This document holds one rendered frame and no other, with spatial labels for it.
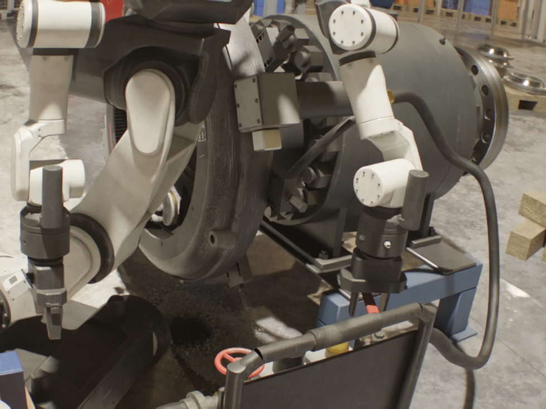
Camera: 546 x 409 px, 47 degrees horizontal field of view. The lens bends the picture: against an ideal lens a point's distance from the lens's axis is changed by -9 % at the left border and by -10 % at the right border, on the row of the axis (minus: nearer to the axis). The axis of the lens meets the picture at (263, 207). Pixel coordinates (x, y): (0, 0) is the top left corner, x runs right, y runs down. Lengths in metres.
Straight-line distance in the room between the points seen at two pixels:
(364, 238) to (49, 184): 0.52
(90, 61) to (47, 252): 0.33
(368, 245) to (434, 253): 0.88
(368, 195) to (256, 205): 0.38
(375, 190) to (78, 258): 0.55
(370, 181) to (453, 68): 0.90
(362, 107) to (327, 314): 0.73
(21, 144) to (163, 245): 0.70
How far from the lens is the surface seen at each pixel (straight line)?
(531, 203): 2.92
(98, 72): 1.16
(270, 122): 1.26
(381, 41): 1.13
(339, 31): 1.10
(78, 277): 1.28
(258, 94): 1.26
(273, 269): 2.32
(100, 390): 1.47
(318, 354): 1.10
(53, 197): 1.05
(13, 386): 0.84
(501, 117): 2.15
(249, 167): 1.37
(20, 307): 1.48
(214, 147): 1.36
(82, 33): 1.02
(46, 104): 1.06
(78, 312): 1.71
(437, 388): 1.87
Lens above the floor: 1.08
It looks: 23 degrees down
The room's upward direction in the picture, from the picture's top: 6 degrees clockwise
